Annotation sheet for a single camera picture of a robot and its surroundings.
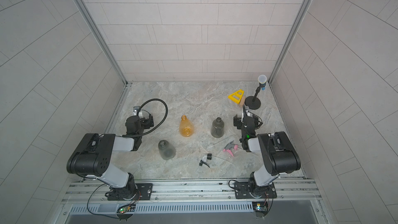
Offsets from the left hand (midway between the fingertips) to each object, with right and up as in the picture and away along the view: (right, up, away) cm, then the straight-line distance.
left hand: (146, 113), depth 95 cm
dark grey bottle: (+43, -7, -13) cm, 46 cm away
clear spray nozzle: (+49, -15, -7) cm, 52 cm away
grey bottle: (+17, -17, -17) cm, 29 cm away
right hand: (+61, 0, 0) cm, 61 cm away
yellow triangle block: (+59, +10, +14) cm, 61 cm away
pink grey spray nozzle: (+49, -18, -10) cm, 54 cm away
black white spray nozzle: (+38, -21, -14) cm, 46 cm away
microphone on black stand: (+69, +6, +8) cm, 70 cm away
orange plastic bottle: (+25, -8, -3) cm, 27 cm away
